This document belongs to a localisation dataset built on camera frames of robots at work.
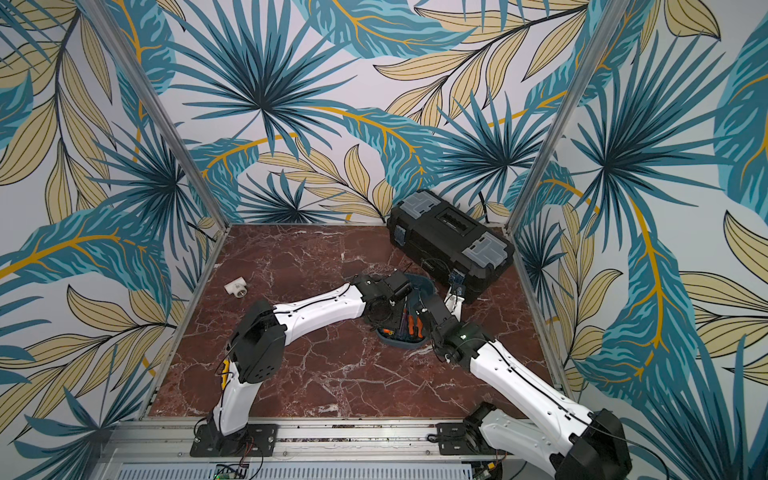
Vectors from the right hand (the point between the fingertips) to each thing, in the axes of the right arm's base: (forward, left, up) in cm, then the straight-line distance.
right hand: (438, 318), depth 81 cm
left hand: (+1, +12, -6) cm, 14 cm away
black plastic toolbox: (+20, -10, +5) cm, 23 cm away
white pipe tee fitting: (+18, +62, -9) cm, 65 cm away
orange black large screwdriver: (+1, +12, -9) cm, 15 cm away
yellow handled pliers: (-10, +58, -11) cm, 60 cm away
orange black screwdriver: (+3, +6, -10) cm, 12 cm away
